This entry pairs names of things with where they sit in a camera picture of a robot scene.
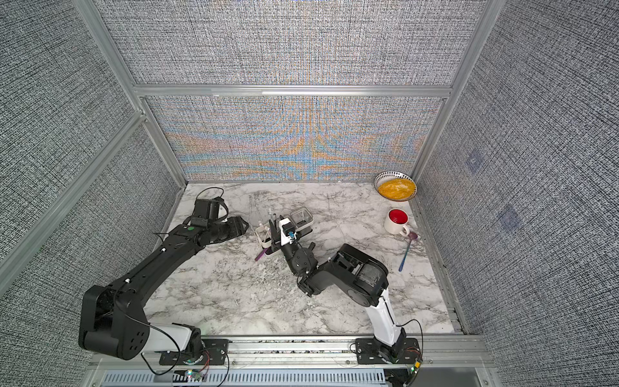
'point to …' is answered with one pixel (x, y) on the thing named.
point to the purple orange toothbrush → (263, 251)
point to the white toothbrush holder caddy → (264, 243)
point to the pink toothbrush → (264, 230)
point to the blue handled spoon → (412, 235)
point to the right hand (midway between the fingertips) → (276, 213)
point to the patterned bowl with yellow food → (395, 186)
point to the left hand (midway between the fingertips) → (246, 224)
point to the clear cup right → (302, 221)
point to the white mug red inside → (396, 222)
